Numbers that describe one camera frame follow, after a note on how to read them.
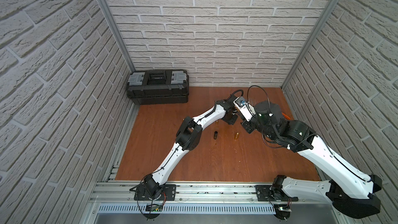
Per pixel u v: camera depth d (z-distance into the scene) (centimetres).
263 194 74
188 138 62
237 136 90
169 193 74
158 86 96
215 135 89
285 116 101
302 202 72
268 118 44
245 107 52
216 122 71
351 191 39
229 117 74
